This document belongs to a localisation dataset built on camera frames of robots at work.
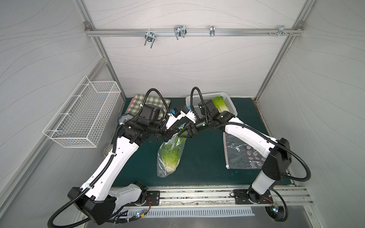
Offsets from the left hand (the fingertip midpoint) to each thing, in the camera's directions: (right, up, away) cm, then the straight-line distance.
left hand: (178, 129), depth 68 cm
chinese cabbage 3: (+29, +14, +37) cm, 49 cm away
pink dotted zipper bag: (+38, -19, +22) cm, 48 cm away
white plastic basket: (+23, +21, +43) cm, 53 cm away
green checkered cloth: (-38, +18, +51) cm, 66 cm away
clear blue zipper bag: (-9, -23, +6) cm, 25 cm away
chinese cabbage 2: (0, -6, 0) cm, 6 cm away
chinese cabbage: (-4, -14, +6) cm, 16 cm away
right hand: (+1, -2, +4) cm, 5 cm away
